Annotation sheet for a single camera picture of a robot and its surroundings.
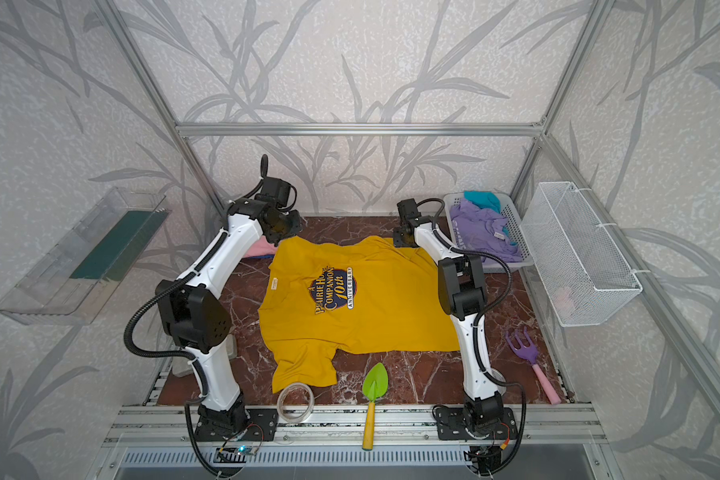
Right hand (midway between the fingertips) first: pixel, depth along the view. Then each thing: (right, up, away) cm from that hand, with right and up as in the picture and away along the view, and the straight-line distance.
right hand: (404, 230), depth 108 cm
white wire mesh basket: (+33, -11, -47) cm, 59 cm away
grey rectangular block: (-63, -38, -28) cm, 79 cm away
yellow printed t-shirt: (-29, -21, -10) cm, 37 cm away
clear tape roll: (-35, -46, -33) cm, 66 cm away
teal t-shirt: (+31, +12, +5) cm, 33 cm away
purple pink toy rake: (+35, -37, -23) cm, 55 cm away
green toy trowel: (-10, -43, -30) cm, 53 cm away
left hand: (-33, +3, -19) cm, 38 cm away
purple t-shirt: (+30, 0, +3) cm, 30 cm away
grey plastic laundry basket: (+40, +2, 0) cm, 40 cm away
